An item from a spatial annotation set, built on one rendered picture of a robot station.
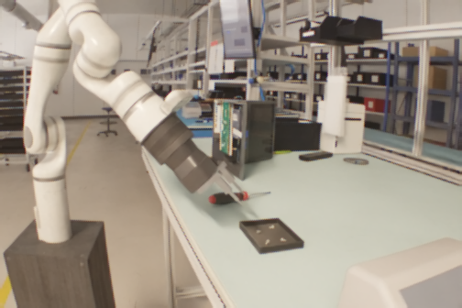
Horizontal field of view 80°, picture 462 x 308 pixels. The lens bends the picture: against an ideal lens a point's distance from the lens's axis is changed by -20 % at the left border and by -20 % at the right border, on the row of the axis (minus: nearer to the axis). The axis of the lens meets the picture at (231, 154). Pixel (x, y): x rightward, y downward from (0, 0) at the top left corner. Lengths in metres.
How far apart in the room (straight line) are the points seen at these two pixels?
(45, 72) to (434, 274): 0.78
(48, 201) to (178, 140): 0.47
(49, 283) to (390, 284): 0.82
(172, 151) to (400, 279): 0.39
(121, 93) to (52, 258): 0.49
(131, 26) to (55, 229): 11.62
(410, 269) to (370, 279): 0.03
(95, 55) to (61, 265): 0.53
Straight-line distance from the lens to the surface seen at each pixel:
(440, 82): 5.03
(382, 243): 0.63
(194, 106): 3.16
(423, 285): 0.24
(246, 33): 2.31
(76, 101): 12.26
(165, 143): 0.52
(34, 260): 0.89
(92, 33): 0.57
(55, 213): 0.90
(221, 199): 0.73
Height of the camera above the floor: 1.26
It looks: 12 degrees down
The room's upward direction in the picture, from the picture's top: 2 degrees clockwise
